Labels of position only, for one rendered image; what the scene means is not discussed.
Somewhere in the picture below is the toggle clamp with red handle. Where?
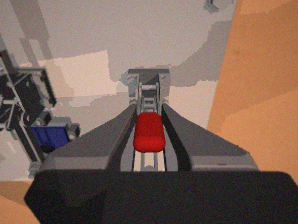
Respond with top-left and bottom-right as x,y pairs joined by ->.
0,49 -> 56,179

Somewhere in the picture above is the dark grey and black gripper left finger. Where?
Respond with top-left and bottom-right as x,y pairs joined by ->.
37,104 -> 137,174

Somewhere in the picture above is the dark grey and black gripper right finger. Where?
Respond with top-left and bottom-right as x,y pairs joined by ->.
161,103 -> 260,171

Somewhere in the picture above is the blue flat rectangular plate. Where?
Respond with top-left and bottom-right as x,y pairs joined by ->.
30,123 -> 72,150

